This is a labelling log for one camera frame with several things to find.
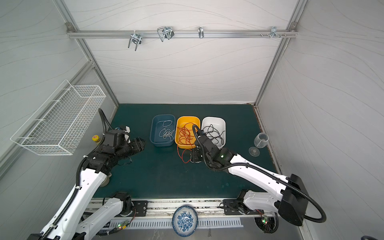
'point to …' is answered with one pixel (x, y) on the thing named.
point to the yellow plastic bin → (181, 121)
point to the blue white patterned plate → (185, 221)
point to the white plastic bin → (219, 123)
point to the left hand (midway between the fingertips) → (139, 143)
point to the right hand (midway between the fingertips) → (191, 150)
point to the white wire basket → (64, 121)
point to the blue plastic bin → (157, 125)
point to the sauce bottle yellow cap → (95, 138)
